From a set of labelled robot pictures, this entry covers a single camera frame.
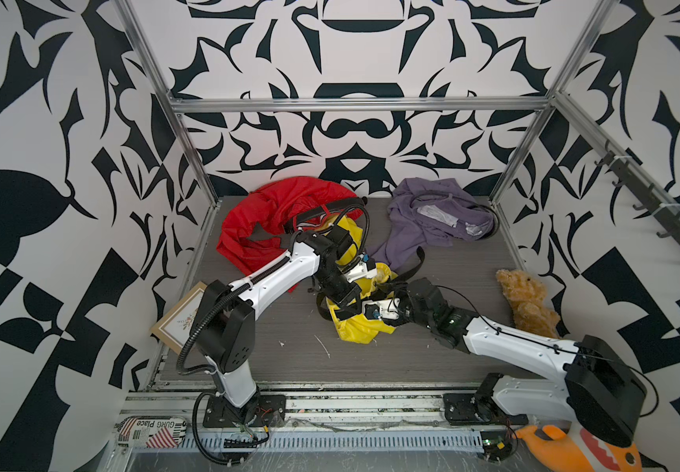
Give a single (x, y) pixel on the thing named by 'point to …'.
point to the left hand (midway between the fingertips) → (353, 305)
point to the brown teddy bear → (526, 297)
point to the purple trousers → (429, 211)
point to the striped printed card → (152, 432)
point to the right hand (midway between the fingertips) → (379, 283)
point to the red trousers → (290, 202)
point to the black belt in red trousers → (323, 207)
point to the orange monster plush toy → (567, 448)
